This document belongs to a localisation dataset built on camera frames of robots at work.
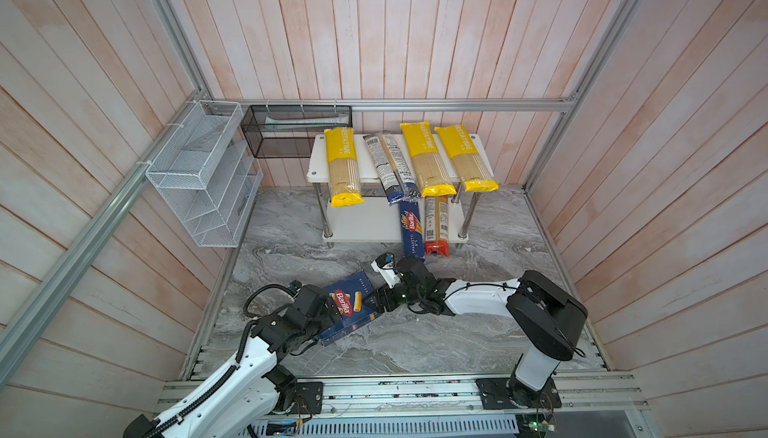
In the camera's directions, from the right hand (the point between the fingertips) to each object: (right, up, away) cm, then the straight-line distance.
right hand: (369, 298), depth 85 cm
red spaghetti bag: (+22, +21, +13) cm, 33 cm away
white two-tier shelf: (+3, +23, +16) cm, 28 cm away
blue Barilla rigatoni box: (-6, +1, -1) cm, 6 cm away
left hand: (-12, -5, -4) cm, 14 cm away
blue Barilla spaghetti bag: (+14, +18, +10) cm, 25 cm away
